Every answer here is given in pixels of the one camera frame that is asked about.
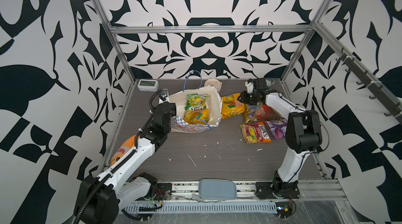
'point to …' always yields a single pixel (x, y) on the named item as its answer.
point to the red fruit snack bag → (256, 112)
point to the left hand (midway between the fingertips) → (165, 97)
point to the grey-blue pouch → (213, 189)
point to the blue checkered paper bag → (214, 104)
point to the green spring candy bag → (196, 101)
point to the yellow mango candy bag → (231, 105)
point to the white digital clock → (148, 85)
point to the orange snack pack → (255, 133)
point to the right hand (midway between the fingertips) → (240, 96)
